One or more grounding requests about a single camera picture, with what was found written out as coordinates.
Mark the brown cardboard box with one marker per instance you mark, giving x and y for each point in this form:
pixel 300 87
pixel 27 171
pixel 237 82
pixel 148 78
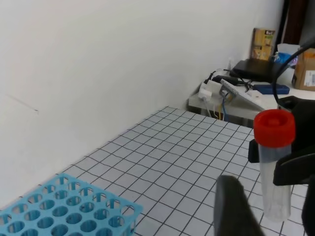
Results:
pixel 304 74

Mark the blue tube rack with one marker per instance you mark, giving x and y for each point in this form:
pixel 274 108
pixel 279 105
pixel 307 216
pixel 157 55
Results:
pixel 67 206

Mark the white grid pattern cloth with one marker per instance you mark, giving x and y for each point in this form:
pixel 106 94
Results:
pixel 169 163

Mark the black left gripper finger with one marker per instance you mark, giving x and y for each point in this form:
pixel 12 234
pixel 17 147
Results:
pixel 232 213

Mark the black flat device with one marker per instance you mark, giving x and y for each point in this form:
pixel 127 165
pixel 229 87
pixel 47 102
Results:
pixel 256 70

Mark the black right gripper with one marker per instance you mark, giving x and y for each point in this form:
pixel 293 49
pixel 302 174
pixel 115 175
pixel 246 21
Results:
pixel 299 167

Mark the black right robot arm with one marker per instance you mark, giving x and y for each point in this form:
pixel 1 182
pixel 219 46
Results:
pixel 308 210

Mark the yellow printed box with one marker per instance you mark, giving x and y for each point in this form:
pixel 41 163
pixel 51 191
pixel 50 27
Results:
pixel 262 40

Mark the blue flat case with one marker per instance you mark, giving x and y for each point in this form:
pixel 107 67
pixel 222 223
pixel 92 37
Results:
pixel 268 89

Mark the white power strip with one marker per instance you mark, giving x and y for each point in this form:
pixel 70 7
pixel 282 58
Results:
pixel 209 90

